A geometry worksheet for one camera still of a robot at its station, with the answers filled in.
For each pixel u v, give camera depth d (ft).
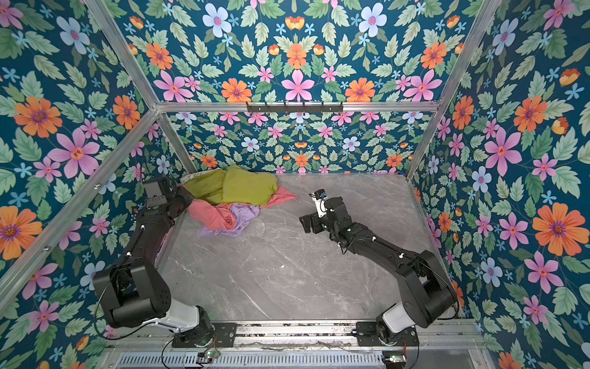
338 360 2.51
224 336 2.41
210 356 2.31
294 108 3.05
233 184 3.41
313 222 2.49
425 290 1.43
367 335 2.39
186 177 3.56
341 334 2.46
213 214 2.98
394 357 2.31
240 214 3.26
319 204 2.38
